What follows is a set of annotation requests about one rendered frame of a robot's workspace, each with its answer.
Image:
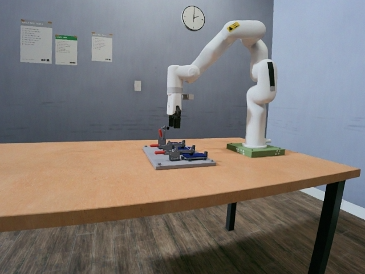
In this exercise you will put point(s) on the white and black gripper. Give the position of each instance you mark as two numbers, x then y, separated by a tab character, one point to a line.
174	109

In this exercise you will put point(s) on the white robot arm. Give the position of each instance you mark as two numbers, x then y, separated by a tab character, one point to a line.
262	70

